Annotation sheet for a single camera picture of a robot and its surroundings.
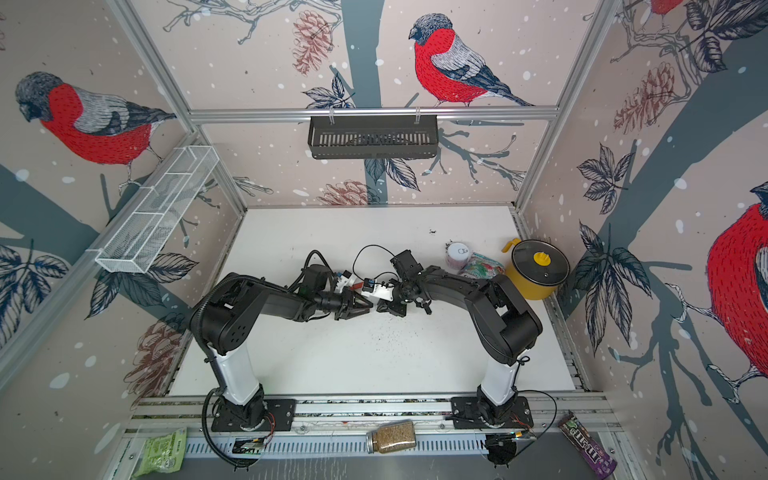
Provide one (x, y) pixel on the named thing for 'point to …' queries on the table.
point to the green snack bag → (163, 455)
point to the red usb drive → (356, 286)
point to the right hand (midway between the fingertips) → (383, 299)
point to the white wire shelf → (130, 250)
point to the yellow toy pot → (536, 267)
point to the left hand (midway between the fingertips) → (374, 304)
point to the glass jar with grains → (391, 436)
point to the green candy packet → (482, 267)
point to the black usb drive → (427, 309)
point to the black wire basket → (340, 137)
